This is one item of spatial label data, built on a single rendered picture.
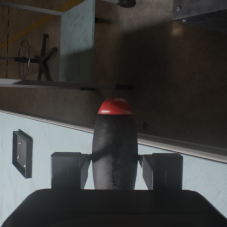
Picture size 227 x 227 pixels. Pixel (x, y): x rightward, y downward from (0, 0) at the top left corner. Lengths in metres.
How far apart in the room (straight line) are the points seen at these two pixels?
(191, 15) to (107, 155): 0.35
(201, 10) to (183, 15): 0.04
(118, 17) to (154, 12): 0.41
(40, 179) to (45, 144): 0.08
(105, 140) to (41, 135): 0.42
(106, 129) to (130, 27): 1.93
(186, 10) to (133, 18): 1.59
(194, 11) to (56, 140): 0.30
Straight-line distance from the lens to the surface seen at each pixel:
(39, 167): 0.59
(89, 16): 1.94
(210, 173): 0.25
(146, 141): 0.31
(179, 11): 0.50
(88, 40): 1.91
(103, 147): 0.16
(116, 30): 2.21
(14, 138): 0.73
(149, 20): 1.93
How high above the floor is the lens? 1.19
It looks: 33 degrees down
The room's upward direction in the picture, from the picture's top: 90 degrees counter-clockwise
